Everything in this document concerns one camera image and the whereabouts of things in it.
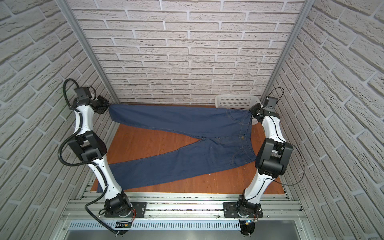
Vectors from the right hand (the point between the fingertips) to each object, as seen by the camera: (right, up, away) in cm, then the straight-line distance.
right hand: (253, 106), depth 92 cm
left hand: (-93, +5, +1) cm, 93 cm away
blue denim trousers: (-16, -22, +5) cm, 27 cm away
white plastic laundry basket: (-3, +7, +25) cm, 26 cm away
